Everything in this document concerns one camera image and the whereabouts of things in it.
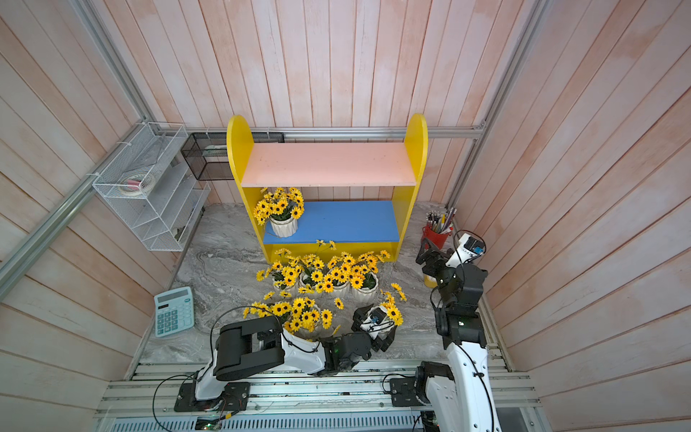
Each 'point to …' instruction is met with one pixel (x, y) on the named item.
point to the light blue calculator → (174, 311)
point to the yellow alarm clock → (430, 281)
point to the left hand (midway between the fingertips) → (384, 318)
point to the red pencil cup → (438, 227)
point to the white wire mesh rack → (162, 220)
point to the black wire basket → (208, 156)
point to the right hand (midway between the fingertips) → (434, 242)
